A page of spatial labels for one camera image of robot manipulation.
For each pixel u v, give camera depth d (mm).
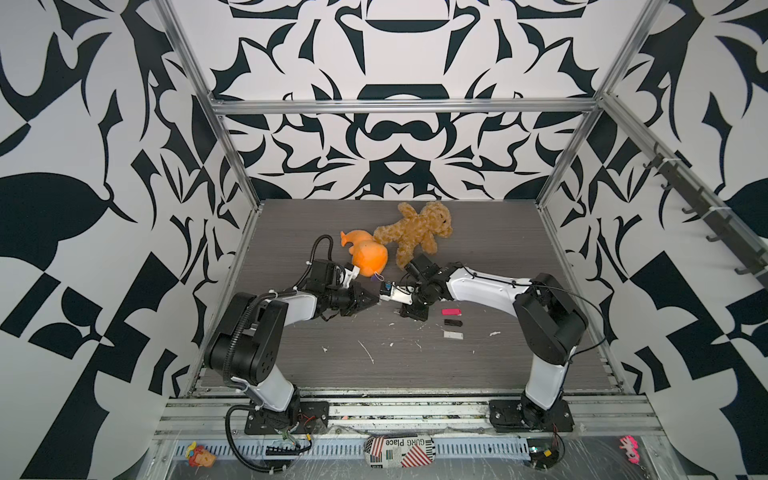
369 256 940
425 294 707
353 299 802
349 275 869
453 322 898
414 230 1040
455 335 878
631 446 700
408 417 759
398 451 680
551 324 487
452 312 918
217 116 937
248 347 460
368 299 868
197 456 672
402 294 791
